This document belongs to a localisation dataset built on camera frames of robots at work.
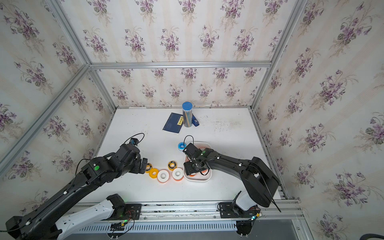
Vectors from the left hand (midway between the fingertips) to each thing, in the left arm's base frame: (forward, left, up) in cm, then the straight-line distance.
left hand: (141, 162), depth 72 cm
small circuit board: (-24, +12, -20) cm, 34 cm away
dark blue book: (+39, -12, -18) cm, 44 cm away
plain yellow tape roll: (+1, -2, -17) cm, 18 cm away
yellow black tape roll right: (+6, -13, -17) cm, 22 cm away
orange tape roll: (-1, -8, -16) cm, 18 cm away
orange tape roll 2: (0, -17, -16) cm, 24 cm away
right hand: (+2, -25, -14) cm, 29 cm away
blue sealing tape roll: (+19, -18, -17) cm, 32 cm away
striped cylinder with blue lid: (+36, -22, +2) cm, 42 cm away
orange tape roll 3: (-3, -25, -9) cm, 27 cm away
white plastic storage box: (-2, -29, -15) cm, 32 cm away
